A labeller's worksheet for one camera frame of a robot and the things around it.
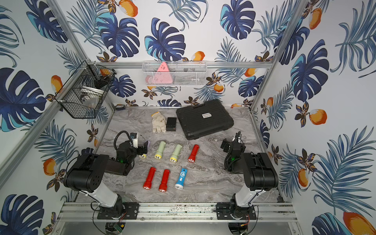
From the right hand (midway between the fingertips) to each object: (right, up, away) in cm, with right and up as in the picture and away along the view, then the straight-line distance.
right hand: (234, 140), depth 96 cm
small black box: (-43, +10, +11) cm, 45 cm away
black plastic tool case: (-21, +14, +10) cm, 27 cm away
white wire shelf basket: (-39, +43, -3) cm, 58 cm away
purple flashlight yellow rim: (-57, -9, -4) cm, 58 cm away
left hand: (-61, +2, -2) cm, 61 cm away
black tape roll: (-86, +25, +25) cm, 93 cm away
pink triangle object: (-46, +41, -6) cm, 61 cm away
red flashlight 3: (-44, -23, -16) cm, 52 cm away
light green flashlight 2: (-39, -10, -6) cm, 40 cm away
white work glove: (-52, +12, +14) cm, 56 cm away
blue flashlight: (-34, -21, -14) cm, 42 cm away
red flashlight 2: (-53, -23, -14) cm, 59 cm away
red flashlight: (-28, -10, -6) cm, 30 cm away
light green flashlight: (-49, -8, -3) cm, 49 cm away
